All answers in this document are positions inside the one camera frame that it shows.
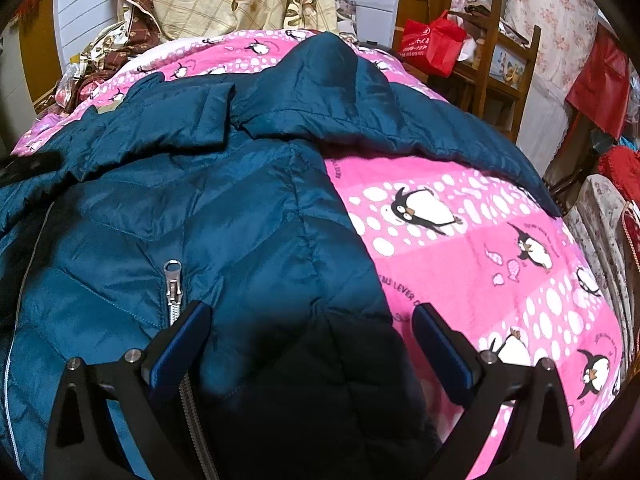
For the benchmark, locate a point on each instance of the red cloth at right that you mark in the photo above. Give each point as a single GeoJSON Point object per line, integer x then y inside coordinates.
{"type": "Point", "coordinates": [601, 91]}

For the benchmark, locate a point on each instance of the wooden chair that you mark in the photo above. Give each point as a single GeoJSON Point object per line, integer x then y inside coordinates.
{"type": "Point", "coordinates": [493, 82]}

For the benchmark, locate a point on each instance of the red shopping bag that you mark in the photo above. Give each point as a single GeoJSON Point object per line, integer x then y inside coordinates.
{"type": "Point", "coordinates": [432, 48]}

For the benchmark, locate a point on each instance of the teal puffer jacket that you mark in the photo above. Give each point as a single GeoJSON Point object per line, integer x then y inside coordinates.
{"type": "Point", "coordinates": [303, 375]}

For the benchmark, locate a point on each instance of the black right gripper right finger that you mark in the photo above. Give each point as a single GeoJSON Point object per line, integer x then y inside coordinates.
{"type": "Point", "coordinates": [538, 441]}

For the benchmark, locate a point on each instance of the brown floral cloth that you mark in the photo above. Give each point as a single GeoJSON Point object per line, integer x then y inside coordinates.
{"type": "Point", "coordinates": [135, 31]}

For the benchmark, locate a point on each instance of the pink floral curtain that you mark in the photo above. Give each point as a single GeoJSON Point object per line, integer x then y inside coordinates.
{"type": "Point", "coordinates": [568, 28]}

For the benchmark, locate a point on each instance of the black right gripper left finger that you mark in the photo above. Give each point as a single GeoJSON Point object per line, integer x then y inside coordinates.
{"type": "Point", "coordinates": [150, 387]}

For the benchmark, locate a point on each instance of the pink penguin blanket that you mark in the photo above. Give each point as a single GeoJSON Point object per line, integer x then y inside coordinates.
{"type": "Point", "coordinates": [493, 263]}

